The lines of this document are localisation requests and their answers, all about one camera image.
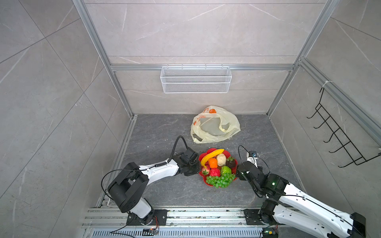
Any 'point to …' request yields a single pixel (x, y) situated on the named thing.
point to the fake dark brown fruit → (230, 162)
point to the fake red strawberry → (205, 171)
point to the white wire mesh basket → (196, 80)
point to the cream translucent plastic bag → (214, 124)
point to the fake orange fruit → (213, 162)
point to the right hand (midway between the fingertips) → (242, 165)
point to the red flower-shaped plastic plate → (227, 153)
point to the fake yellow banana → (210, 155)
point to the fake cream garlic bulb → (221, 159)
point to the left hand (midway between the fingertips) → (201, 166)
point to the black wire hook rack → (353, 152)
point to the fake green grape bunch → (221, 181)
